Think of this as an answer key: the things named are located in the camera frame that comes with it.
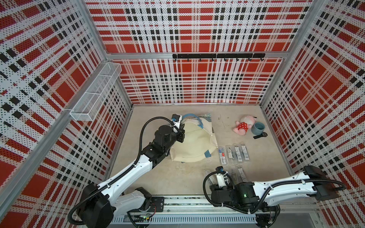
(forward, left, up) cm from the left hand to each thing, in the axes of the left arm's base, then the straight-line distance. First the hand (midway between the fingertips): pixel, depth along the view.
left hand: (184, 124), depth 77 cm
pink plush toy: (+15, -43, -19) cm, 49 cm away
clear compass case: (-8, -35, -24) cm, 43 cm away
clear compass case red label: (-8, -24, -24) cm, 34 cm away
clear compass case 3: (-25, -14, -17) cm, 33 cm away
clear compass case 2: (-6, -38, -23) cm, 45 cm away
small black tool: (+8, -56, -24) cm, 62 cm away
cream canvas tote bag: (+2, -9, -21) cm, 23 cm away
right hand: (-28, -16, -19) cm, 38 cm away
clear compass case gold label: (-8, -29, -24) cm, 38 cm away
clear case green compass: (-21, -30, -24) cm, 43 cm away
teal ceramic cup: (+12, -52, -22) cm, 58 cm away
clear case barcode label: (-20, -33, -23) cm, 45 cm away
